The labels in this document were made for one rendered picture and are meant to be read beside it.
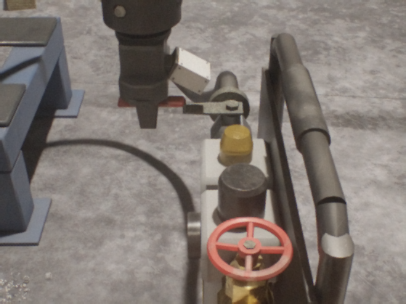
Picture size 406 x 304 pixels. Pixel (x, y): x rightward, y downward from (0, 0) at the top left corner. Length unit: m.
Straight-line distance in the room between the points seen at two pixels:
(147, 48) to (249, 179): 0.19
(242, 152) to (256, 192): 0.10
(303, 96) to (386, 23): 1.67
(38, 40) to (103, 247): 0.53
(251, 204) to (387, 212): 0.81
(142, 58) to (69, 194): 0.75
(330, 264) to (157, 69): 0.32
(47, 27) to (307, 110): 1.05
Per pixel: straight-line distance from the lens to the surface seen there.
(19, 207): 1.23
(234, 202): 0.55
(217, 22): 2.14
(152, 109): 0.71
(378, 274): 1.20
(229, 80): 0.83
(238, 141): 0.63
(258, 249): 0.49
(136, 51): 0.65
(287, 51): 0.66
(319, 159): 0.49
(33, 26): 1.53
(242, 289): 0.51
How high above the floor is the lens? 0.86
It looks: 36 degrees down
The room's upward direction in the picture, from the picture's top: straight up
